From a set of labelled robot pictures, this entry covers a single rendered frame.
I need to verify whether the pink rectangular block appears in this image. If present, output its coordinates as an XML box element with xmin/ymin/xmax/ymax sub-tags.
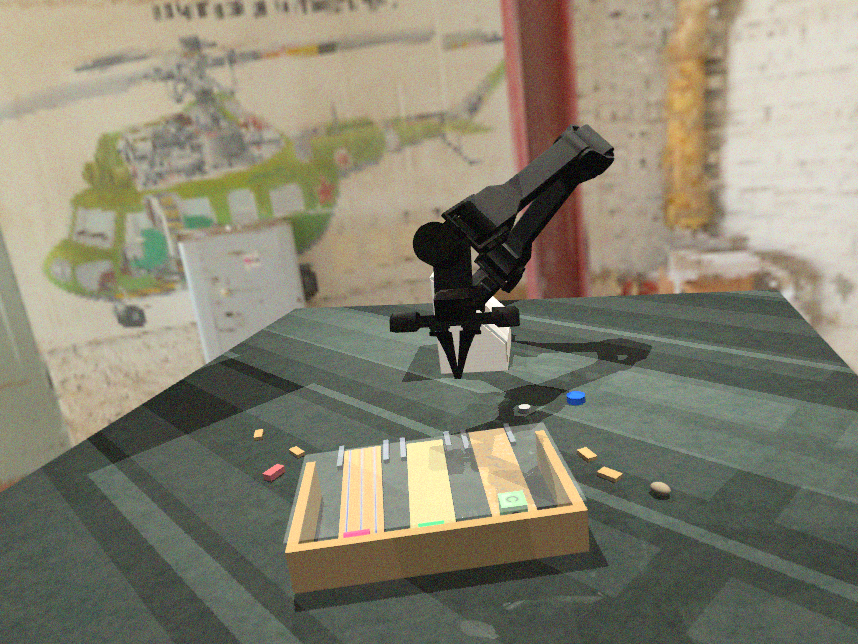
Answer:
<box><xmin>263</xmin><ymin>464</ymin><xmax>285</xmax><ymax>481</ymax></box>

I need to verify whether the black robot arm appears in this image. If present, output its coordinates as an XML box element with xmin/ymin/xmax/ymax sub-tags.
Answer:
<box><xmin>413</xmin><ymin>124</ymin><xmax>615</xmax><ymax>322</ymax></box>

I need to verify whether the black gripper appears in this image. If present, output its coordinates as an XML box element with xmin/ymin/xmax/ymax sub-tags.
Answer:
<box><xmin>390</xmin><ymin>270</ymin><xmax>520</xmax><ymax>379</ymax></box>

